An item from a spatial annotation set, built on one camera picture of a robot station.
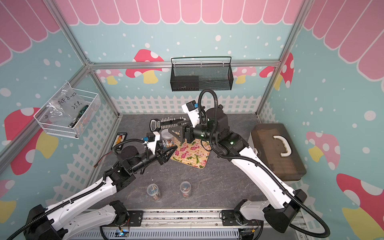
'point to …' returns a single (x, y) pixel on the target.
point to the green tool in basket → (79, 115)
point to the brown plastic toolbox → (275, 149)
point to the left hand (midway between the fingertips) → (174, 146)
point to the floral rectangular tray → (195, 154)
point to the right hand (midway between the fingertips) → (174, 127)
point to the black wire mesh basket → (212, 77)
